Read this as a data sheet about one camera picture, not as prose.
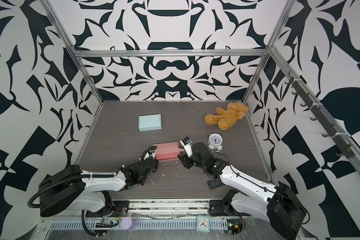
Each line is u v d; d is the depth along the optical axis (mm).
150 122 1020
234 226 709
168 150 781
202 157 613
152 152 730
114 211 727
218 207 744
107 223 718
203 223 689
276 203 406
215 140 963
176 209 756
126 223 634
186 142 699
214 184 811
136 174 649
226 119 963
